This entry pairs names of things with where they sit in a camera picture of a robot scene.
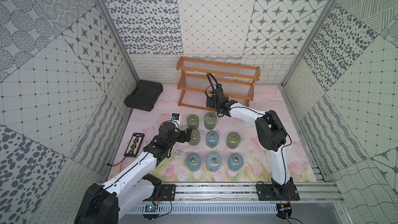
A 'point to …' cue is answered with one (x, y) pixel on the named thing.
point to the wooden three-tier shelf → (238, 79)
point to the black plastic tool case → (145, 96)
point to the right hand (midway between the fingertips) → (216, 100)
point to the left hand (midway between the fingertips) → (188, 128)
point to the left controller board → (150, 208)
